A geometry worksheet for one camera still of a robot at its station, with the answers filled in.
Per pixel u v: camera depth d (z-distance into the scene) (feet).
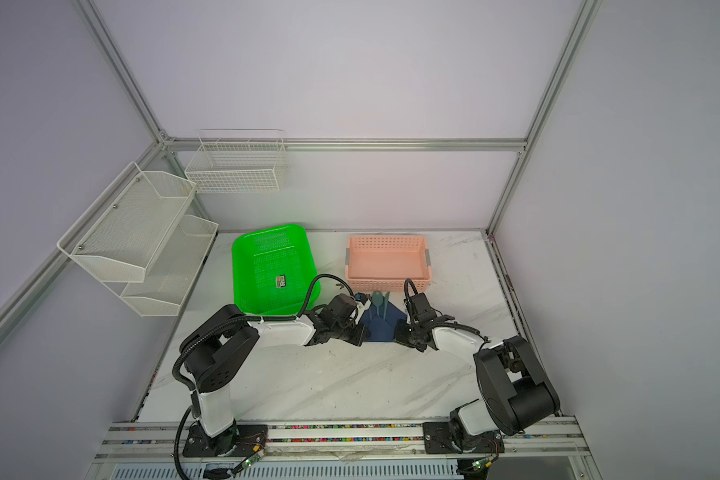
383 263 3.63
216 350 1.62
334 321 2.41
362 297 2.81
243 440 2.35
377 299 3.30
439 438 2.40
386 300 3.31
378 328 3.11
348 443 2.45
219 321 1.71
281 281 3.42
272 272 3.55
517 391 1.43
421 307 2.40
